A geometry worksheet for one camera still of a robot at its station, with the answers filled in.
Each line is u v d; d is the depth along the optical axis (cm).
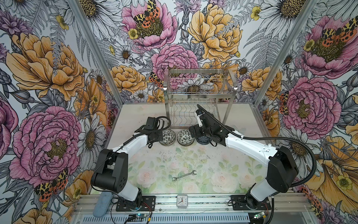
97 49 88
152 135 71
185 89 115
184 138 97
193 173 85
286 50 88
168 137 97
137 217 72
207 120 63
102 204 72
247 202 68
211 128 64
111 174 44
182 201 74
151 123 73
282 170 44
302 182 46
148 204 73
